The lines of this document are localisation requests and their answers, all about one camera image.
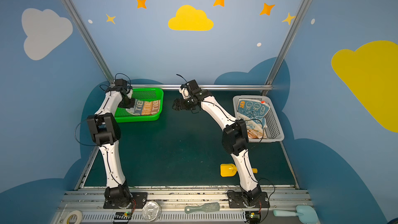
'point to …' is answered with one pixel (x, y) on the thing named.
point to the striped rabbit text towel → (142, 108)
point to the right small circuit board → (253, 216)
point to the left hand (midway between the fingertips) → (127, 105)
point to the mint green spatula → (307, 214)
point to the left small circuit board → (122, 217)
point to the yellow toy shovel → (228, 170)
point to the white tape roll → (79, 214)
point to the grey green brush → (205, 207)
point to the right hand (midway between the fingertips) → (178, 105)
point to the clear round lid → (151, 211)
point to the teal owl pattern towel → (253, 111)
